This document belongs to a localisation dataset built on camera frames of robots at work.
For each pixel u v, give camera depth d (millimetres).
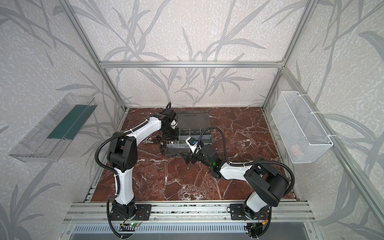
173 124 833
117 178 566
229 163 591
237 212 737
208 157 654
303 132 619
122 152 533
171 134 850
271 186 440
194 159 746
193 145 706
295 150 738
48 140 651
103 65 940
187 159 735
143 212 734
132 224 707
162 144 987
